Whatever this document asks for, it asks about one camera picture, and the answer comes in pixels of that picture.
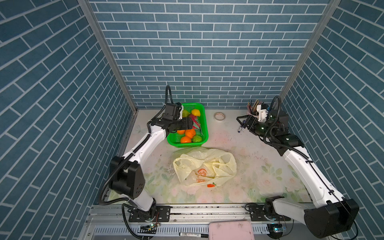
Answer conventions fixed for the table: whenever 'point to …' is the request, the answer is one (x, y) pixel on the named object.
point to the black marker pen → (194, 234)
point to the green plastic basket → (174, 138)
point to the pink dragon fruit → (196, 125)
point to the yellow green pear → (185, 113)
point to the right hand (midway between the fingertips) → (239, 118)
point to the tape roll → (219, 116)
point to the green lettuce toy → (197, 138)
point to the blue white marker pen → (244, 121)
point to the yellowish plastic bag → (202, 166)
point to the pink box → (233, 230)
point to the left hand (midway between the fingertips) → (188, 122)
